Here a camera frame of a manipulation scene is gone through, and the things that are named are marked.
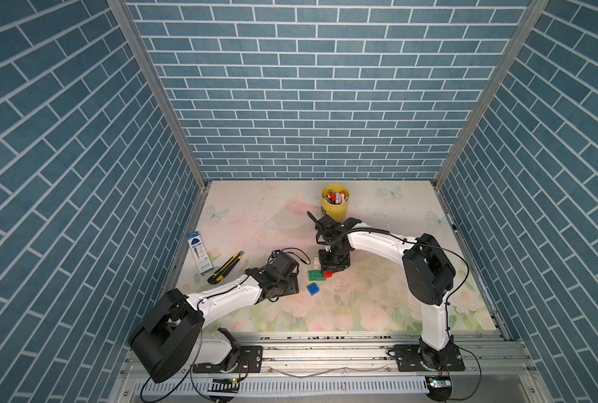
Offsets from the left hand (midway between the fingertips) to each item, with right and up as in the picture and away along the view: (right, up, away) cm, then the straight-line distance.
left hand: (297, 287), depth 87 cm
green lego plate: (+7, +3, +4) cm, 8 cm away
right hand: (+10, +5, +3) cm, 11 cm away
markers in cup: (+15, +32, +12) cm, 37 cm away
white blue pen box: (-38, +11, +9) cm, 41 cm away
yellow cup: (+16, +26, +12) cm, 33 cm away
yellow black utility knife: (-28, +5, +5) cm, 28 cm away
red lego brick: (+11, +4, +1) cm, 11 cm away
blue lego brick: (+5, 0, 0) cm, 5 cm away
